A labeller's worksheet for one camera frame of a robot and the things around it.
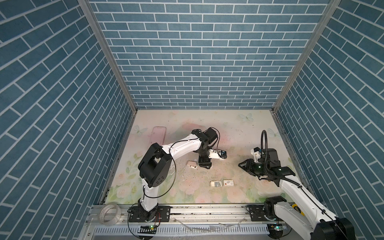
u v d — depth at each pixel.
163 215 0.73
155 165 0.49
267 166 0.64
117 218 0.73
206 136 0.68
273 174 0.60
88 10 0.71
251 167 0.73
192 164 0.87
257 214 0.74
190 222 0.72
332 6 0.71
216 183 0.83
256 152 0.78
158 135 1.04
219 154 0.76
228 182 0.83
